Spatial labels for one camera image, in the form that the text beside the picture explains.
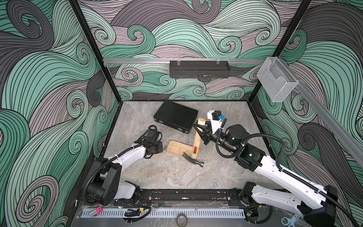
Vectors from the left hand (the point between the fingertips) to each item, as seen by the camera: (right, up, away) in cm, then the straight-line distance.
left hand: (159, 146), depth 89 cm
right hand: (+19, +17, -28) cm, 38 cm away
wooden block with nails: (+12, -1, 0) cm, 12 cm away
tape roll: (+14, -30, -22) cm, 40 cm away
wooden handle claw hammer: (+21, +8, -24) cm, 33 cm away
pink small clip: (-27, -26, -21) cm, 43 cm away
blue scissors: (+66, -30, -23) cm, 76 cm away
